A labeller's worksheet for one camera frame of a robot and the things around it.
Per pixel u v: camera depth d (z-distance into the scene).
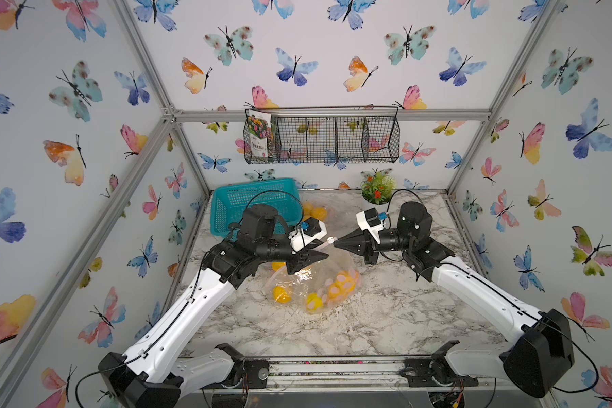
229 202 1.13
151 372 0.37
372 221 0.55
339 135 0.98
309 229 0.52
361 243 0.60
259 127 0.89
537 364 0.39
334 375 0.75
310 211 1.08
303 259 0.56
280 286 0.73
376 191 0.99
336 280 0.74
